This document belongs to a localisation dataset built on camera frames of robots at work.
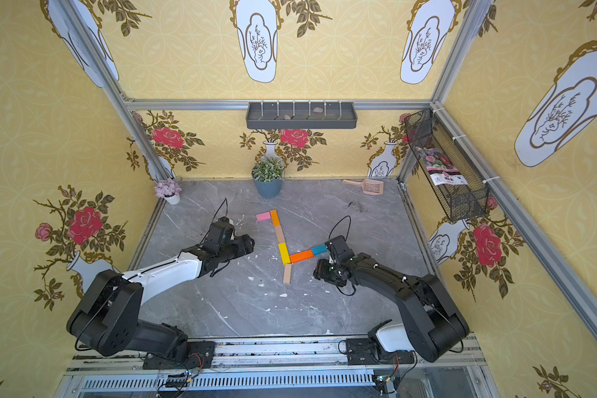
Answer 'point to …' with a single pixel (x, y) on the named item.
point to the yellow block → (284, 254)
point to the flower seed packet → (442, 171)
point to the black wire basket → (458, 190)
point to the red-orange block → (302, 256)
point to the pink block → (263, 216)
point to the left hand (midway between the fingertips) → (251, 243)
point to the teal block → (319, 249)
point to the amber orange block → (274, 217)
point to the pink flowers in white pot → (169, 190)
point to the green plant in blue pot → (268, 176)
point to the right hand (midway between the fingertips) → (320, 277)
